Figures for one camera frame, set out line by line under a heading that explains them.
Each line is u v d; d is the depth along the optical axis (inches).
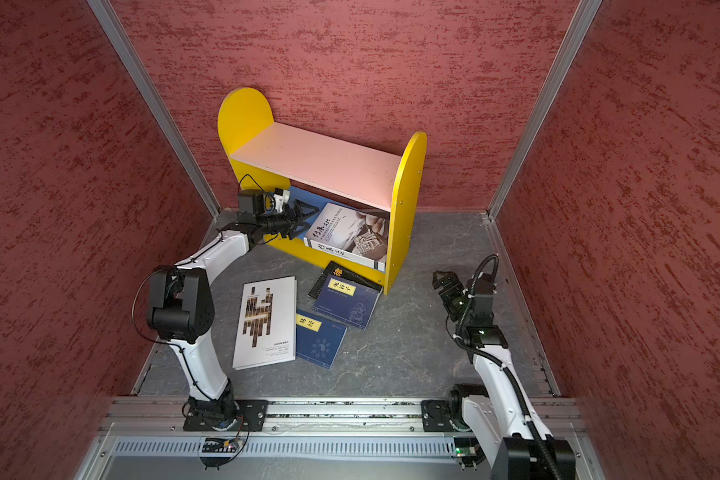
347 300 37.0
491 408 19.4
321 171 29.7
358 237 35.3
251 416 29.3
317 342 33.7
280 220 32.5
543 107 35.1
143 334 34.1
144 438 28.1
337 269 39.5
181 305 20.3
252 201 29.2
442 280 29.4
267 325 34.4
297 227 33.6
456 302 28.3
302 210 33.3
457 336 23.9
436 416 29.0
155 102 34.5
